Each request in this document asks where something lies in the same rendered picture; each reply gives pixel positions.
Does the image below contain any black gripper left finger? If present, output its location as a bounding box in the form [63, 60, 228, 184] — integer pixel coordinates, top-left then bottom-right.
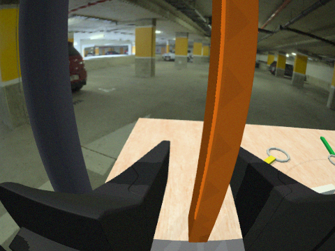
[0, 140, 170, 251]

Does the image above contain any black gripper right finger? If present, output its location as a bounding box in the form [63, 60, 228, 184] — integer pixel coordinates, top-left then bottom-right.
[230, 146, 335, 251]

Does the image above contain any white loop with orange handle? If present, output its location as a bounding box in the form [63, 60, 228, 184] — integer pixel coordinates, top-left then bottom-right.
[188, 0, 259, 243]

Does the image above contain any grey ring with green handle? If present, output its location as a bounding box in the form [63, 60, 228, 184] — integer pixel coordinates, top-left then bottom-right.
[320, 137, 335, 165]

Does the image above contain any grey wire loop with yellow handle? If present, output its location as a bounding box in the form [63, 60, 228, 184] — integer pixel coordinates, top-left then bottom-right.
[263, 147, 290, 164]

